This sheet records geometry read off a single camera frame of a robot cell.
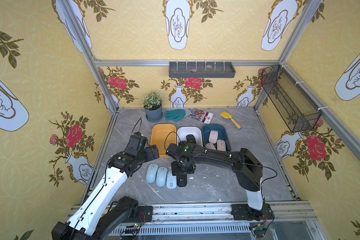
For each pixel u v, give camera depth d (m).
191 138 1.01
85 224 0.38
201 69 0.92
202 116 1.17
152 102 1.02
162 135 1.08
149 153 0.69
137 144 0.57
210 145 0.98
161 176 0.84
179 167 0.73
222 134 1.03
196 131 1.02
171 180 0.82
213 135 1.03
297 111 0.83
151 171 0.85
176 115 1.14
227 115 1.14
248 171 0.48
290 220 0.77
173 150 0.66
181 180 0.82
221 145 0.97
